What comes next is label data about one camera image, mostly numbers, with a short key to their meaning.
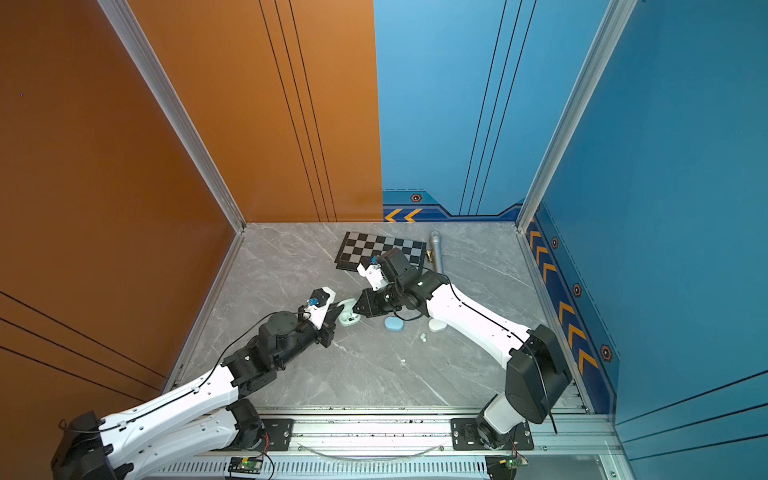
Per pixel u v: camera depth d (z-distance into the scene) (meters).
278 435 0.74
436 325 0.90
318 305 0.62
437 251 1.09
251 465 0.71
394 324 0.90
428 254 1.08
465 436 0.72
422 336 0.89
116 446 0.41
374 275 0.72
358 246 1.09
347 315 0.76
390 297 0.65
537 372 0.41
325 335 0.67
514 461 0.70
